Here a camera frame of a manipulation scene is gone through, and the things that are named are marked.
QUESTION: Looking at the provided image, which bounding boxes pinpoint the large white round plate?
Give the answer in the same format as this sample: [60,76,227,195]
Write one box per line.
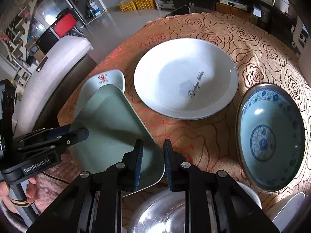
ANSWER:
[133,38,239,120]

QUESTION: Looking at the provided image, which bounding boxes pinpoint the red chair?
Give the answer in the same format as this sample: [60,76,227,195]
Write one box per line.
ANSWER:
[52,8,77,38]

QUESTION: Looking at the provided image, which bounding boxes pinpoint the small white logo dish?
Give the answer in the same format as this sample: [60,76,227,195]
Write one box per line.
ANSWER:
[74,70,125,118]

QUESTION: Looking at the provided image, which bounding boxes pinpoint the person left hand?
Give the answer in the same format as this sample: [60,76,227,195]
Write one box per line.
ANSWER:
[0,177,38,215]

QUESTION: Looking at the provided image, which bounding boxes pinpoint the white electric kettle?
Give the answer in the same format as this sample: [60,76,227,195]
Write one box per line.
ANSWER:
[291,16,310,58]

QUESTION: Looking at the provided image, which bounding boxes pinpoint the blue patterned ceramic bowl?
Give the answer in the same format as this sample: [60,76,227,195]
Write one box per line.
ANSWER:
[236,83,306,193]

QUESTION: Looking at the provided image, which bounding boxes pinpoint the small white side plate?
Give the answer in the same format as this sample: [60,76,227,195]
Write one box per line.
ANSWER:
[273,192,306,232]

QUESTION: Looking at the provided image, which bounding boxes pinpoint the rose patterned tablecloth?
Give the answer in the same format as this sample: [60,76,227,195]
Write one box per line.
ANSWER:
[57,11,311,228]

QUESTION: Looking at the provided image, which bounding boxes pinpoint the green square plate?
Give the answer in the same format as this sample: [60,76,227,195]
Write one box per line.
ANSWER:
[70,85,165,191]

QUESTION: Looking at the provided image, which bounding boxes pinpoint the black tv cabinet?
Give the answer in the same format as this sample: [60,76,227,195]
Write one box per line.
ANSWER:
[172,0,297,50]

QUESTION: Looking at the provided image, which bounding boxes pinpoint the white ceramic bowl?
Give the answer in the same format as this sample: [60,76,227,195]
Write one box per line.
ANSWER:
[236,181,262,209]

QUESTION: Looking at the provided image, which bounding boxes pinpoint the stainless steel mixing bowl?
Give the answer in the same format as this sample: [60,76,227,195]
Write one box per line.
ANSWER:
[128,188,219,232]

